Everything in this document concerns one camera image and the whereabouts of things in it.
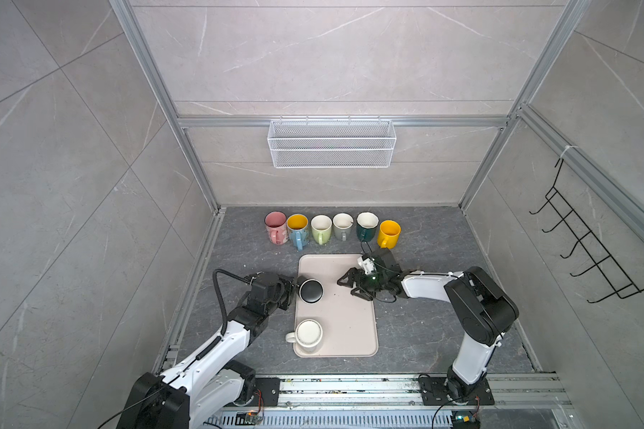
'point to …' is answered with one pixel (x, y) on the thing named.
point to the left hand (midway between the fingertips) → (300, 269)
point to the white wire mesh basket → (332, 144)
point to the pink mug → (276, 227)
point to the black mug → (311, 290)
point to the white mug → (308, 334)
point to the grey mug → (343, 224)
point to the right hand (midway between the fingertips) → (343, 285)
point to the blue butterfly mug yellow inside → (298, 226)
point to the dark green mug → (366, 225)
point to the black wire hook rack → (593, 269)
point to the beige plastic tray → (347, 320)
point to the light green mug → (321, 225)
